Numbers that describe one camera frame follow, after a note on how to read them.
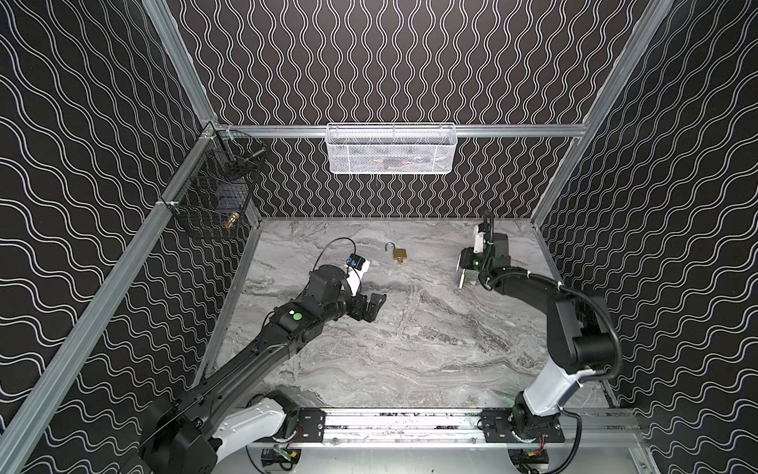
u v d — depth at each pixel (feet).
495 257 2.45
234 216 2.67
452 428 2.46
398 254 3.61
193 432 1.26
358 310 2.20
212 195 3.05
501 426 2.44
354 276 2.08
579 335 1.60
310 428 2.41
